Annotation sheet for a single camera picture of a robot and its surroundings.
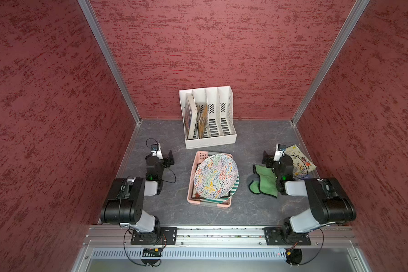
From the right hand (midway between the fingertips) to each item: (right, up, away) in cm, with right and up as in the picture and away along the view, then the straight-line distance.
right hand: (271, 153), depth 94 cm
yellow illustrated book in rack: (-39, +20, +11) cm, 45 cm away
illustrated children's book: (+19, -7, +3) cm, 20 cm away
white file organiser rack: (-36, +23, +24) cm, 49 cm away
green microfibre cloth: (-5, -15, -8) cm, 18 cm away
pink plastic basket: (-44, -21, -10) cm, 50 cm away
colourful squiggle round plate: (-32, -11, -9) cm, 35 cm away
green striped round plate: (-27, -18, -17) cm, 37 cm away
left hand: (-62, 0, -1) cm, 62 cm away
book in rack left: (-46, +21, -1) cm, 50 cm away
